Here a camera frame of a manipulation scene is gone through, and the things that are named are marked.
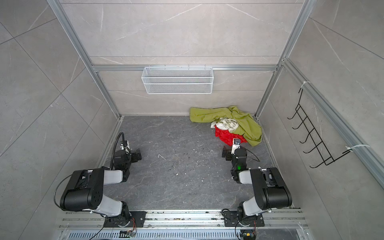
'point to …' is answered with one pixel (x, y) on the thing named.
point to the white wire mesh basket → (178, 80)
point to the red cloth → (227, 137)
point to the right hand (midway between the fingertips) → (232, 145)
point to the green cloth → (248, 127)
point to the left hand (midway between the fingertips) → (130, 147)
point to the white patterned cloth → (225, 124)
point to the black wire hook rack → (312, 136)
